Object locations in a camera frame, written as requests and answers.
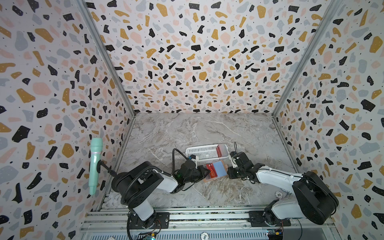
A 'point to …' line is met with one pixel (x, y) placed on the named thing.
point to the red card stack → (218, 151)
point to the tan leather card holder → (217, 170)
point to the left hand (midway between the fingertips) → (215, 171)
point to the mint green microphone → (96, 148)
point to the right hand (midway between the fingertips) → (230, 172)
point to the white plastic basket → (210, 152)
